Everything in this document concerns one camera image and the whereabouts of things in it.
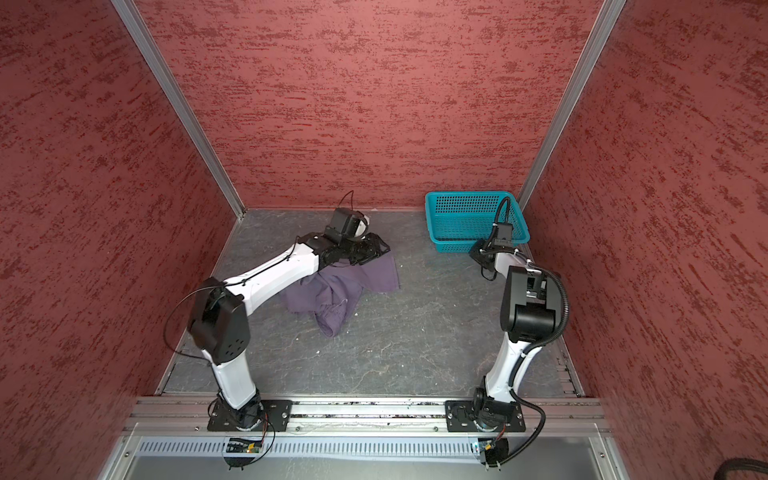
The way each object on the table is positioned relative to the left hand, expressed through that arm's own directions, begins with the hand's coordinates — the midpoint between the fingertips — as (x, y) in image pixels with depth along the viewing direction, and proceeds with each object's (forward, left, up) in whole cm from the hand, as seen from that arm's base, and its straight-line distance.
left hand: (384, 255), depth 85 cm
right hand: (+10, -30, -13) cm, 34 cm away
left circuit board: (-45, +34, -20) cm, 60 cm away
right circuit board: (-45, -28, -19) cm, 56 cm away
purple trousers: (-6, +16, -11) cm, 20 cm away
